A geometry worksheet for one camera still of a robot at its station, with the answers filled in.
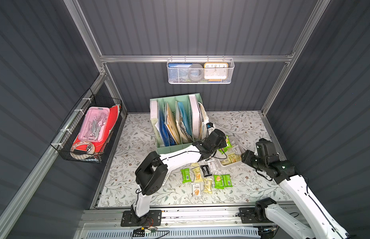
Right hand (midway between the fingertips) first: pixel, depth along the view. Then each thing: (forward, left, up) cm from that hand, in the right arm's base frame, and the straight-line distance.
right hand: (248, 156), depth 77 cm
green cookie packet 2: (-7, +14, -16) cm, 23 cm away
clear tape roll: (-3, +76, +12) cm, 77 cm away
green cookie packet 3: (-7, +9, -16) cm, 20 cm away
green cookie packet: (-5, +33, -16) cm, 37 cm away
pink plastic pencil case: (+8, +77, +14) cm, 79 cm away
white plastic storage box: (+9, +4, -15) cm, 18 cm away
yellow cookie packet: (-5, +26, -16) cm, 31 cm away
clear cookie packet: (+1, +16, -15) cm, 22 cm away
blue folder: (+16, +45, -4) cm, 48 cm away
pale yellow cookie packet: (-10, +20, -16) cm, 28 cm away
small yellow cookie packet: (+3, +27, -16) cm, 32 cm away
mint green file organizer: (+18, +38, +8) cm, 43 cm away
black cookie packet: (-2, +21, -15) cm, 26 cm away
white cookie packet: (-12, +27, -16) cm, 34 cm away
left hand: (+11, +11, +1) cm, 16 cm away
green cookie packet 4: (+13, +8, -15) cm, 21 cm away
